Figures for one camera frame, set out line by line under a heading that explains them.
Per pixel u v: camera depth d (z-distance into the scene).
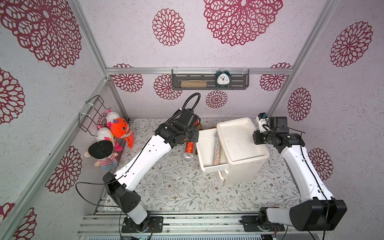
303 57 0.85
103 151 0.76
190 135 0.64
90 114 0.76
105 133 0.85
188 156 0.68
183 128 0.52
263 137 0.70
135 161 0.44
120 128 0.89
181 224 0.76
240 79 0.91
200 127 1.11
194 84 0.88
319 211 0.39
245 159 0.70
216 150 0.79
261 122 0.70
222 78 0.90
